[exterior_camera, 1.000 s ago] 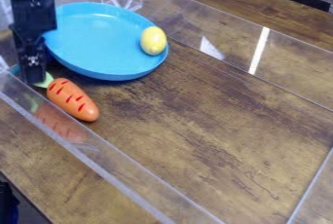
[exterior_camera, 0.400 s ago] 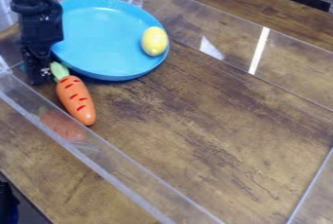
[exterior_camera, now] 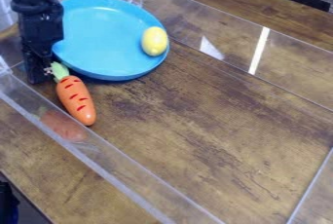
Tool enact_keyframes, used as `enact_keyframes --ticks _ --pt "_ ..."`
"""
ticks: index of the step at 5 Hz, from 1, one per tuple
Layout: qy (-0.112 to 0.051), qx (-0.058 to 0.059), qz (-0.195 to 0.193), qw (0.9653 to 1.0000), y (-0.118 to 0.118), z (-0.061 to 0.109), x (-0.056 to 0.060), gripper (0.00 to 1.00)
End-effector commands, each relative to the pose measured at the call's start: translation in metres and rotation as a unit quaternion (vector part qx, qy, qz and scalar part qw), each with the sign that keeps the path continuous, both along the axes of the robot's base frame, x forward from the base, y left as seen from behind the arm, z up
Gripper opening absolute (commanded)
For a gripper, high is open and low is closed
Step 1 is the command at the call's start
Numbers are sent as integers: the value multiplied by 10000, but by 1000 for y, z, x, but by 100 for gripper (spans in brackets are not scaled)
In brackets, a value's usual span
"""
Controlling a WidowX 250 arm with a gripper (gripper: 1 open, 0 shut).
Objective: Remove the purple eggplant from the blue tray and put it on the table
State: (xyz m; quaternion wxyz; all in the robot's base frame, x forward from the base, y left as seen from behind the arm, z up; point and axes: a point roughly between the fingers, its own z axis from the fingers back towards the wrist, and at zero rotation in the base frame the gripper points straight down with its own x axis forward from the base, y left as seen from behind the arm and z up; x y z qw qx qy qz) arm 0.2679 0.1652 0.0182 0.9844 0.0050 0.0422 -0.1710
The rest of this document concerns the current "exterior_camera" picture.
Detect dark object at bottom left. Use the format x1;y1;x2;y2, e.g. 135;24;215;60
0;181;20;224

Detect orange toy carrot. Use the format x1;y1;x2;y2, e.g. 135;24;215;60
50;61;96;126

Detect yellow toy lemon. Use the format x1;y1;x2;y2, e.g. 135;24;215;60
140;26;168;56

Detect clear acrylic enclosure wall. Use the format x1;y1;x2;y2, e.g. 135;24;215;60
0;0;333;224

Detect blue plastic plate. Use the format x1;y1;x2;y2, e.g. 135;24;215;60
52;0;168;81

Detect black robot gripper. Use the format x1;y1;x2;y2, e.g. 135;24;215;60
10;0;64;84

